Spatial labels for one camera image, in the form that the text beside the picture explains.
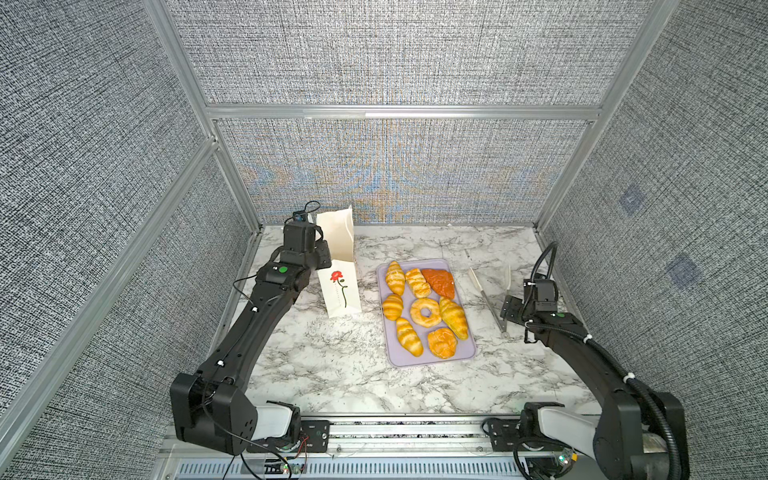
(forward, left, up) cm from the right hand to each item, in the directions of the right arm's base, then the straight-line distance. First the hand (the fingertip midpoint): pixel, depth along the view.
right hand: (520, 306), depth 88 cm
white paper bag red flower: (+3, +53, +9) cm, 53 cm away
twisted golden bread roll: (+9, +28, -4) cm, 30 cm away
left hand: (+8, +58, +18) cm, 61 cm away
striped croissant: (+14, +36, -3) cm, 39 cm away
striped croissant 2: (-7, +33, -4) cm, 34 cm away
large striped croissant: (-1, +19, -3) cm, 20 cm away
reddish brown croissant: (+12, +21, -3) cm, 25 cm away
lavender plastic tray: (-12, +35, -7) cm, 38 cm away
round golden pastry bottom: (-10, +24, -3) cm, 26 cm away
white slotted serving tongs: (-2, +4, -5) cm, 7 cm away
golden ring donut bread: (+2, +27, -7) cm, 28 cm away
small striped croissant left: (+3, +37, -5) cm, 38 cm away
